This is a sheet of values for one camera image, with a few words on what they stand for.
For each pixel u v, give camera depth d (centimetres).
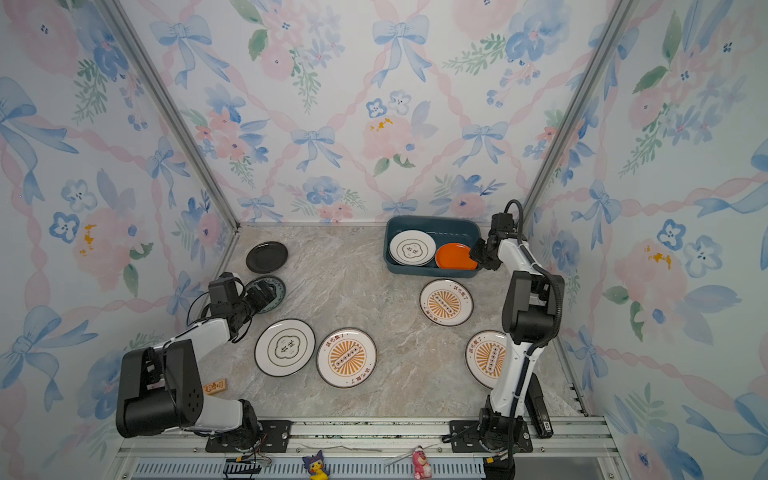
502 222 83
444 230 117
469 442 73
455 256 107
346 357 86
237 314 81
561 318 49
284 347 88
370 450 73
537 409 75
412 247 111
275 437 74
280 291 98
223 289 70
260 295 84
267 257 111
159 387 46
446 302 98
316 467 68
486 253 87
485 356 88
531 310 56
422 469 68
